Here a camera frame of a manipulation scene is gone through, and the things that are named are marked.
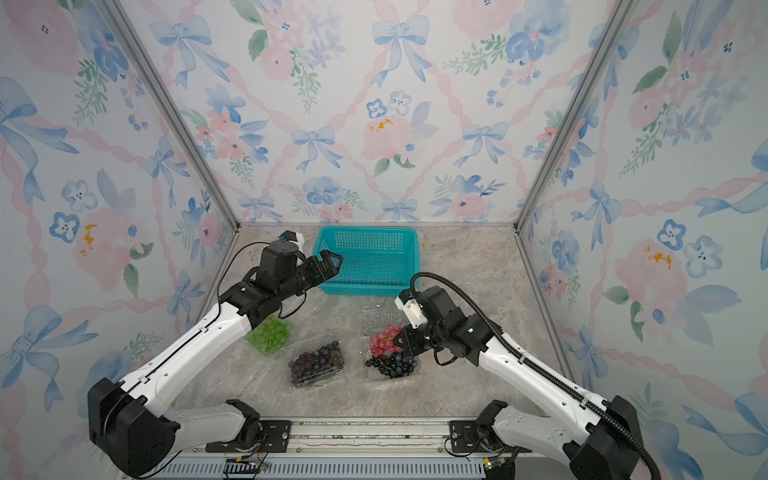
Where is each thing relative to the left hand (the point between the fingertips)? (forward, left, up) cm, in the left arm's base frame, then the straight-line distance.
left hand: (335, 262), depth 77 cm
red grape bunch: (-17, -13, -11) cm, 24 cm away
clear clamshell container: (-2, -10, -25) cm, 27 cm away
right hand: (-13, -14, -9) cm, 21 cm away
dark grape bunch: (-19, -15, -22) cm, 32 cm away
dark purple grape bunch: (-20, +7, -19) cm, 28 cm away
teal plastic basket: (+18, -9, -23) cm, 31 cm away
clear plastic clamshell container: (-16, +16, -20) cm, 30 cm away
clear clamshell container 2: (-11, +9, -26) cm, 29 cm away
